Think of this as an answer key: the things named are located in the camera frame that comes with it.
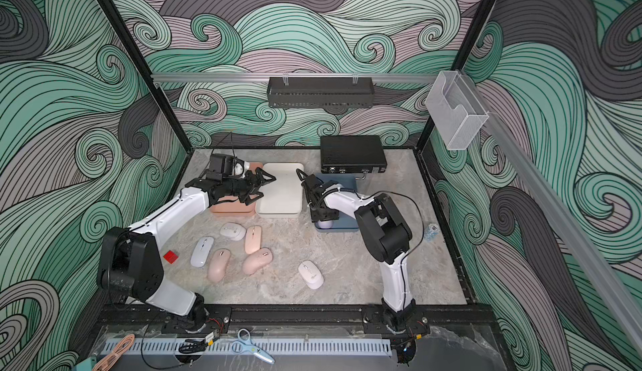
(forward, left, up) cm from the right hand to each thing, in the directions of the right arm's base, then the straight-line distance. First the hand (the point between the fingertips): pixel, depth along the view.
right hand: (320, 218), depth 96 cm
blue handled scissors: (-40, +22, 0) cm, 46 cm away
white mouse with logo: (-22, +3, +3) cm, 22 cm away
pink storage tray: (-9, +27, +24) cm, 37 cm away
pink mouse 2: (-17, +23, +2) cm, 28 cm away
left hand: (+4, +17, +19) cm, 26 cm away
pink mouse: (-18, +35, +2) cm, 39 cm away
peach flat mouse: (-9, +25, +2) cm, 27 cm away
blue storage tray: (-3, -9, +2) cm, 10 cm away
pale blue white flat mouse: (-14, +42, +2) cm, 44 cm away
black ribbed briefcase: (+30, -15, +5) cm, 34 cm away
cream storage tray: (+9, +15, +2) cm, 18 cm away
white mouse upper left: (-6, +32, +3) cm, 33 cm away
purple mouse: (-4, -2, +2) cm, 5 cm away
